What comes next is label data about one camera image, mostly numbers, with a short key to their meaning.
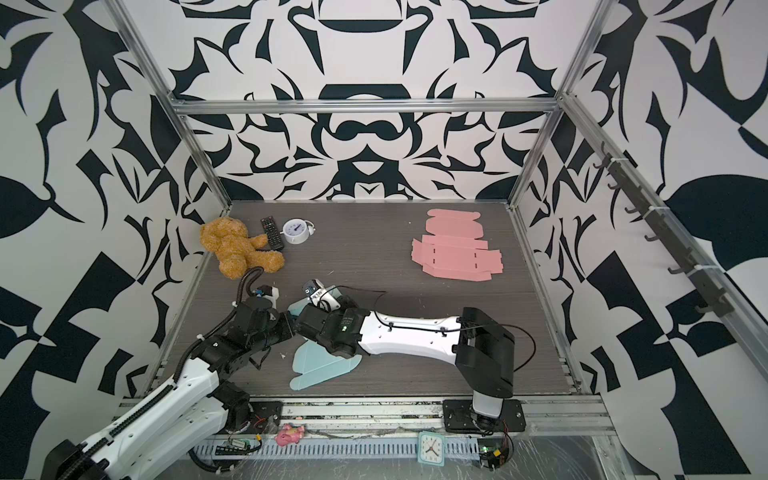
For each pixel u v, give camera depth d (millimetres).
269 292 760
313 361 768
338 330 557
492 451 713
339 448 714
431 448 686
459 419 738
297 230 1082
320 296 667
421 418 758
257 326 640
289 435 697
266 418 736
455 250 1052
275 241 1054
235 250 957
